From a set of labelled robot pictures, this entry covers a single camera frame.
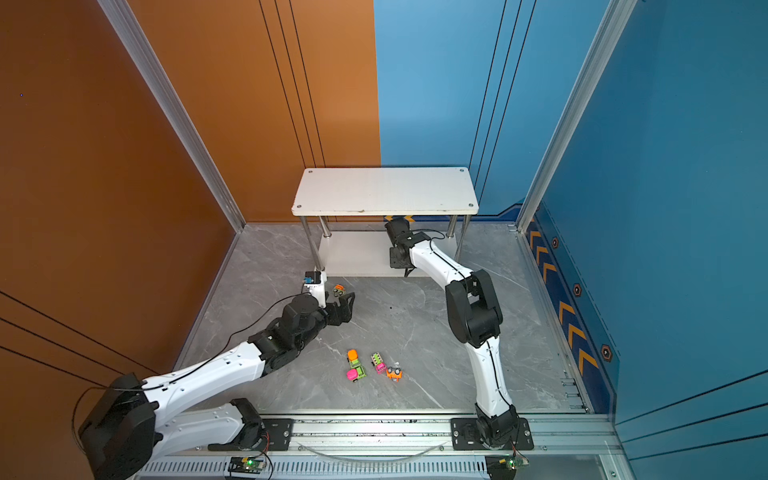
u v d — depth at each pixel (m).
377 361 0.83
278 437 0.74
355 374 0.81
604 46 0.74
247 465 0.71
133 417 0.41
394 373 0.81
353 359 0.83
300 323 0.60
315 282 0.70
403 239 0.74
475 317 0.56
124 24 0.71
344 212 0.77
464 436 0.72
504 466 0.70
